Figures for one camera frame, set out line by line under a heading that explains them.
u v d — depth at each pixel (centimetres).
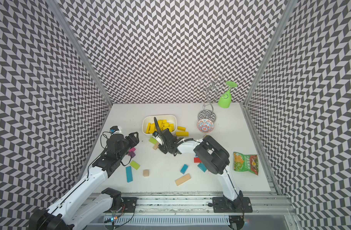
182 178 82
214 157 53
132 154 85
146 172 84
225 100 91
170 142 76
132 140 71
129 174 84
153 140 99
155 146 94
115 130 70
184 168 84
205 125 102
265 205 75
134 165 86
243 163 84
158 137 84
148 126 102
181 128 103
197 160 90
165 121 108
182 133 102
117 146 60
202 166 87
